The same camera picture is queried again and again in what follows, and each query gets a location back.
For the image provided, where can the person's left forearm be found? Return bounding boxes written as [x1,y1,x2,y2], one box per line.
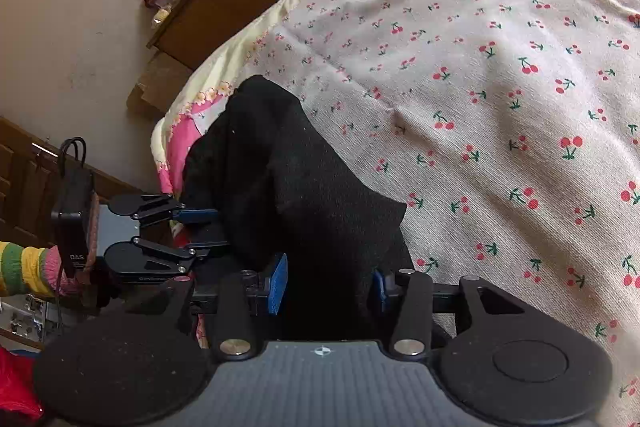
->
[0,241,93,300]

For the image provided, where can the black pants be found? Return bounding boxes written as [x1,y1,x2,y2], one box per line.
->
[182,75,416,343]

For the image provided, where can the cardboard piece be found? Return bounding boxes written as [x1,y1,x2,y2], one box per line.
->
[126,52,193,115]

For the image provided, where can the pink floral quilt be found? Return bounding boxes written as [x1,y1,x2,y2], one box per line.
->
[150,0,421,208]

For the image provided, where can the red cloth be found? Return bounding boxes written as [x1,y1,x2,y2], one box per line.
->
[0,347,43,423]

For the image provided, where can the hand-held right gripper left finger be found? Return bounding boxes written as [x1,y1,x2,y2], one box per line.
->
[122,253,289,361]

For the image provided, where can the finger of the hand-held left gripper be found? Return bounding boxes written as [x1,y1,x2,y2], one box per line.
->
[132,194,221,228]
[132,237,232,281]

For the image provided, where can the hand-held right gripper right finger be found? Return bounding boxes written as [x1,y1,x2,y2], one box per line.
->
[371,268,527,358]

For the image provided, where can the cherry print bedsheet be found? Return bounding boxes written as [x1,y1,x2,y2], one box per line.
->
[250,0,640,427]

